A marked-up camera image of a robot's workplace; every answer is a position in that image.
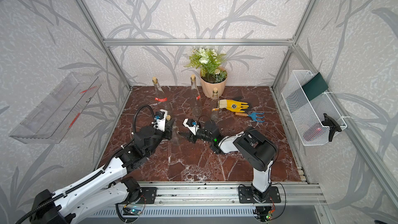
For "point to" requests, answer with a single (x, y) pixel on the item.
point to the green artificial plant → (209, 61)
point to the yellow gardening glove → (232, 105)
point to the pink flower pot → (208, 87)
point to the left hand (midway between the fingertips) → (172, 119)
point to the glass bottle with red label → (160, 99)
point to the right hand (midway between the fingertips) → (182, 127)
